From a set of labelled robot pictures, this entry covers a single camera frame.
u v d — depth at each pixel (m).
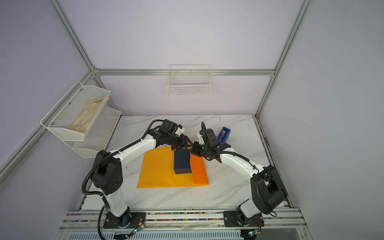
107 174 0.47
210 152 0.64
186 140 0.80
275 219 0.76
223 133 1.00
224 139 0.99
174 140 0.75
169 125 0.70
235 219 0.73
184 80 1.05
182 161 0.81
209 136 0.66
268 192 0.43
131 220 0.72
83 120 0.77
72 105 0.74
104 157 0.48
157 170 0.90
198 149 0.74
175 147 0.78
